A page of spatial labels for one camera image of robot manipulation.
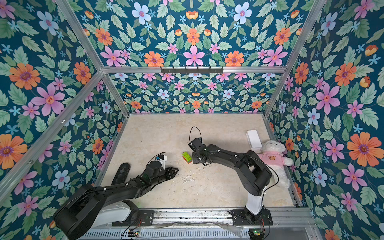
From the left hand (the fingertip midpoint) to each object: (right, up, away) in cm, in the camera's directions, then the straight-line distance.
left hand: (179, 170), depth 86 cm
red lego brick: (+5, +2, +7) cm, 8 cm away
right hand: (+11, +6, +5) cm, 13 cm away
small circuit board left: (-21, -27, -15) cm, 37 cm away
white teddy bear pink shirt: (+56, +9, +2) cm, 56 cm away
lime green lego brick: (+4, +7, +4) cm, 9 cm away
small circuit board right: (+40, -27, -15) cm, 50 cm away
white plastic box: (+48, +17, +13) cm, 53 cm away
